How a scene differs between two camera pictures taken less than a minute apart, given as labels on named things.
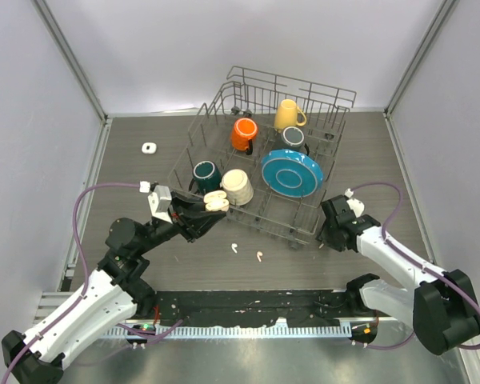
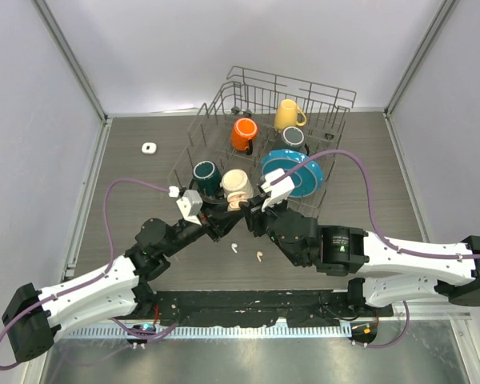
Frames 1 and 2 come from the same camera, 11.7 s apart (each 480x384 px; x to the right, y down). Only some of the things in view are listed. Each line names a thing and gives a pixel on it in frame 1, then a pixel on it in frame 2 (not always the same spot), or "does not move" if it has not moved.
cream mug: (238, 186) does not move
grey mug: (292, 136) does not move
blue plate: (291, 173) does not move
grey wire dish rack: (264, 152) does not move
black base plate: (252, 307) does not move
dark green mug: (206, 177) does not move
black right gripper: (326, 238) -> (254, 215)
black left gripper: (192, 223) -> (218, 224)
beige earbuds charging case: (216, 201) -> (234, 199)
